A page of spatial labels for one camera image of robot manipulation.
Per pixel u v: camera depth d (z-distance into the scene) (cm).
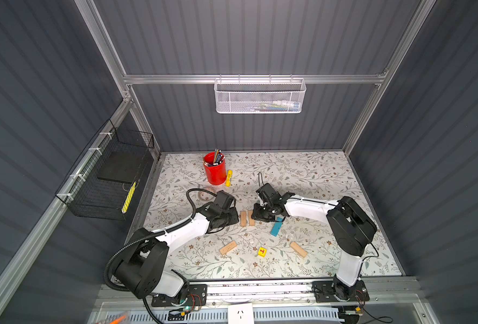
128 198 69
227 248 84
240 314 67
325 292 73
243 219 92
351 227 52
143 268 43
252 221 91
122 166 76
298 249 85
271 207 72
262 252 82
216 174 105
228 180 106
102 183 72
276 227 91
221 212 68
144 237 45
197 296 72
